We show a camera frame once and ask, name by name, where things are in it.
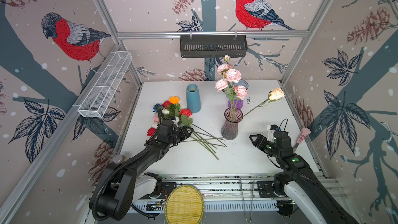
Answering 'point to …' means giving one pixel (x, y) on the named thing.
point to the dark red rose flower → (164, 104)
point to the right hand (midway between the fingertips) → (251, 139)
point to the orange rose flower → (174, 99)
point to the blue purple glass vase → (239, 102)
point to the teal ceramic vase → (193, 99)
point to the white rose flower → (165, 111)
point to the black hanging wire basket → (213, 47)
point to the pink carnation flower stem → (241, 92)
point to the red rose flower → (186, 112)
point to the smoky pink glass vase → (229, 129)
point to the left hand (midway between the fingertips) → (190, 131)
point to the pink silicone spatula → (305, 131)
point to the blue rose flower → (155, 107)
